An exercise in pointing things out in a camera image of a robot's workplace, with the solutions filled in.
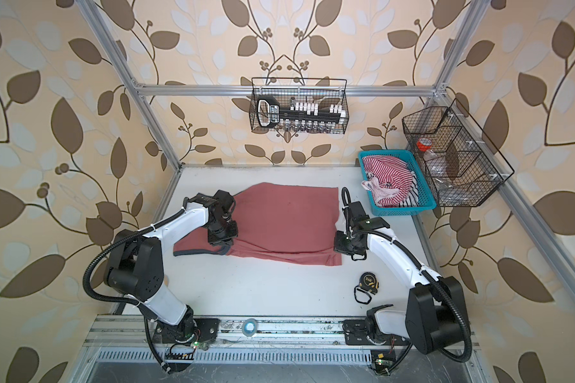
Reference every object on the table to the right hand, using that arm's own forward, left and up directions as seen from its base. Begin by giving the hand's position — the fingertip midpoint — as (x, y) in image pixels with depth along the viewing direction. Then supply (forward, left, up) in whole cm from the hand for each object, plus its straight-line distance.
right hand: (338, 248), depth 85 cm
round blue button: (-23, +31, -7) cm, 39 cm away
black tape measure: (-12, -9, -5) cm, 16 cm away
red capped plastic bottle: (+13, -29, +27) cm, 42 cm away
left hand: (+5, +40, 0) cm, 40 cm away
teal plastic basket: (+23, -39, -2) cm, 45 cm away
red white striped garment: (+34, -28, +2) cm, 44 cm away
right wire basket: (+19, -43, +20) cm, 51 cm away
